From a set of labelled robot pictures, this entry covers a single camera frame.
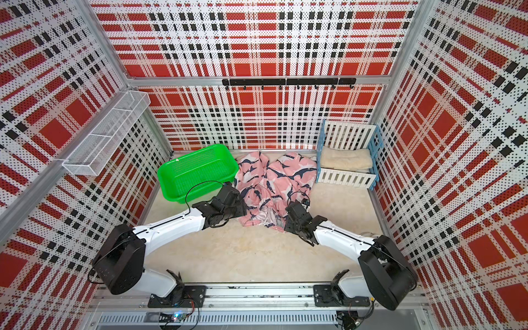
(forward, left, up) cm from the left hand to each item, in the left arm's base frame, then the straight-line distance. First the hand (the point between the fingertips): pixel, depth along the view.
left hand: (244, 206), depth 89 cm
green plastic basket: (+22, +37, -9) cm, 44 cm away
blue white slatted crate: (+42, -55, +3) cm, 69 cm away
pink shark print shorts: (+17, -9, -6) cm, 20 cm away
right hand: (-6, -22, -5) cm, 23 cm away
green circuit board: (-39, +22, -7) cm, 45 cm away
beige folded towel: (+30, -57, -3) cm, 65 cm away
